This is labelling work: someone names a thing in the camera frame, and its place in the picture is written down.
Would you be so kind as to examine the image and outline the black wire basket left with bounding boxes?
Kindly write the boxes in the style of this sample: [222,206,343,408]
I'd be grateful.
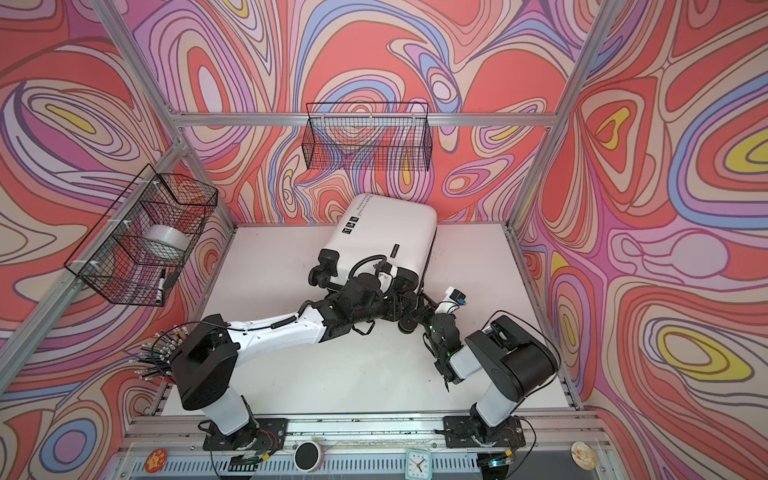
[64,165,219,307]

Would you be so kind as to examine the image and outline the black white suitcase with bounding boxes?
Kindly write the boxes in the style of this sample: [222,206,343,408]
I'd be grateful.
[308,194,437,324]

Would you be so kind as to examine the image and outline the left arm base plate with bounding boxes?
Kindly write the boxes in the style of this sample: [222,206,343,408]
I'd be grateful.
[197,418,288,454]

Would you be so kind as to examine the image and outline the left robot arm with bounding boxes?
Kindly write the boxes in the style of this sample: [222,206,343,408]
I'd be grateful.
[168,273,424,451]

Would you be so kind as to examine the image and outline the black marker pen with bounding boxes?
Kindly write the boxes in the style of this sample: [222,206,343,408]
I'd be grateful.
[155,268,167,305]

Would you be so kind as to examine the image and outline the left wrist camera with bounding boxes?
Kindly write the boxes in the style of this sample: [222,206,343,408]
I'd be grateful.
[374,260,397,291]

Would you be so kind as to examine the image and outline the silver tape roll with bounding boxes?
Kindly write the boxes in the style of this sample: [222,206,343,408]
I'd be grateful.
[143,225,190,262]

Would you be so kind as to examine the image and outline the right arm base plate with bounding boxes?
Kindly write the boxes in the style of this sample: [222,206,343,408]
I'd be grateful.
[434,416,526,451]

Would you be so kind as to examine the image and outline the black wire basket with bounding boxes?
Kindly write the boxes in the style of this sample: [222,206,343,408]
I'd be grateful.
[64,165,219,307]
[301,100,433,172]

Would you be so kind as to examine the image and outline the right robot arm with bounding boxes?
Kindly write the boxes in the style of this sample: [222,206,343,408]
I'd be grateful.
[424,312,560,451]

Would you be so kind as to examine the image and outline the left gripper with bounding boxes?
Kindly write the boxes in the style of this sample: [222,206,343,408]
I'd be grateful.
[349,293,418,328]

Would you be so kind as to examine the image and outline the beige round sticker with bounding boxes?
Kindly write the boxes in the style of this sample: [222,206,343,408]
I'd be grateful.
[570,441,599,471]

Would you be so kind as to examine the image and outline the small teal clock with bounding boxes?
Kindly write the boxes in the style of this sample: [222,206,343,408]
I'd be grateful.
[405,449,433,480]

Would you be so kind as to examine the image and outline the black wire basket back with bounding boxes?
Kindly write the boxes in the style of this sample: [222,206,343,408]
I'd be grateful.
[301,100,433,172]

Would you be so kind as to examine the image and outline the red round sticker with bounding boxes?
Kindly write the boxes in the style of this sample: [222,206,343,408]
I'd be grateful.
[144,448,168,474]

